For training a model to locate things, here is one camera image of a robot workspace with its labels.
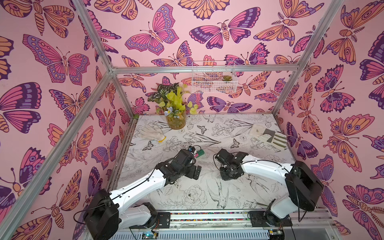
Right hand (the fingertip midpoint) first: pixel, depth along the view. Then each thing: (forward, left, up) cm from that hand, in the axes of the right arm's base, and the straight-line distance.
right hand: (225, 175), depth 86 cm
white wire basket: (+52, +6, +31) cm, 61 cm away
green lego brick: (+15, +14, -1) cm, 21 cm away
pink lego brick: (+13, +17, -1) cm, 22 cm away
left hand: (+2, +17, +8) cm, 19 cm away
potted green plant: (+42, +35, +23) cm, 59 cm away
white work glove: (+32, +50, -2) cm, 59 cm away
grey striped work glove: (+27, -39, -2) cm, 47 cm away
